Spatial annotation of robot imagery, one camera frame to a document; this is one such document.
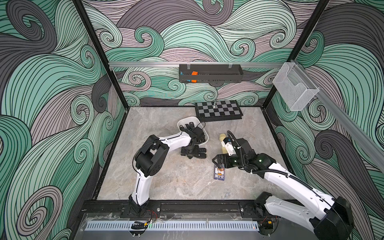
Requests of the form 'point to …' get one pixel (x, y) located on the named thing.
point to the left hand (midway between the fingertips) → (193, 154)
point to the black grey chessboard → (224, 110)
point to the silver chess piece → (214, 105)
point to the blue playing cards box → (219, 173)
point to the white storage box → (183, 121)
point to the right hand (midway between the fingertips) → (220, 159)
